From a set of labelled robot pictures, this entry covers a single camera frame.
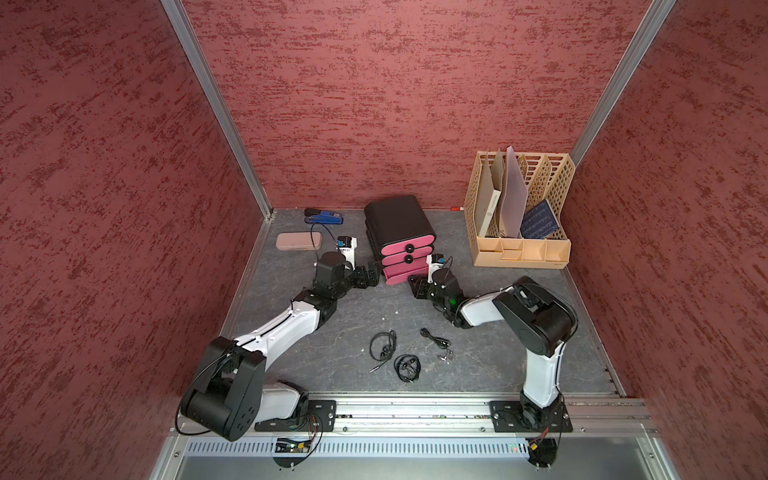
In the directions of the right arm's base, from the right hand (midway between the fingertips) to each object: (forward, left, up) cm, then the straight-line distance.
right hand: (411, 282), depth 98 cm
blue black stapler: (+31, +37, +1) cm, 48 cm away
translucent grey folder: (+27, -39, +12) cm, 48 cm away
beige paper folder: (+20, -25, +27) cm, 42 cm away
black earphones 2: (-20, -8, -1) cm, 22 cm away
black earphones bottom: (-27, +3, -1) cm, 27 cm away
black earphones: (-21, +13, -1) cm, 25 cm away
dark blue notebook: (+18, -46, +9) cm, 50 cm away
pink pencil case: (+19, +42, 0) cm, 46 cm away
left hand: (-2, +14, +13) cm, 19 cm away
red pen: (+37, -21, -3) cm, 43 cm away
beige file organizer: (+31, -49, +18) cm, 61 cm away
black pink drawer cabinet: (+7, +4, +16) cm, 18 cm away
